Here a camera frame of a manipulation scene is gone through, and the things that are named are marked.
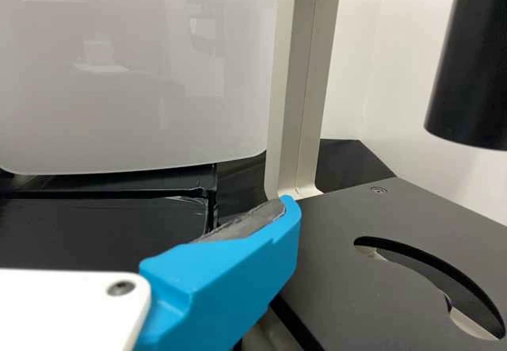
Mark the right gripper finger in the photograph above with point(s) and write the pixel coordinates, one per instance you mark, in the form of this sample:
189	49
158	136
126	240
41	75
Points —
222	279

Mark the cream microscope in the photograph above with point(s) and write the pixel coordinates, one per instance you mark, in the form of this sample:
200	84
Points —
356	216

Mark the white box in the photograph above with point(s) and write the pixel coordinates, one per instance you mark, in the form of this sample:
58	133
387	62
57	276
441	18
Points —
138	89

